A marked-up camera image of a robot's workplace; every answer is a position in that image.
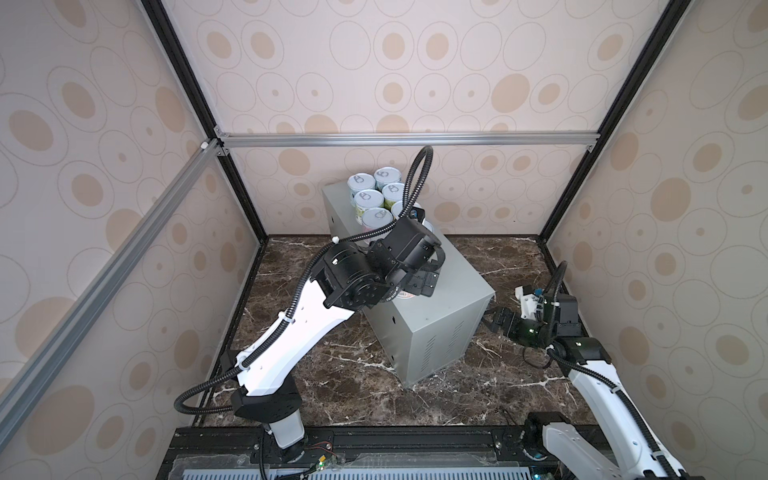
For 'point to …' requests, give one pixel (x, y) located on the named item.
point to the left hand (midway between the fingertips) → (421, 263)
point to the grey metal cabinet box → (422, 335)
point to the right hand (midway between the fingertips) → (493, 319)
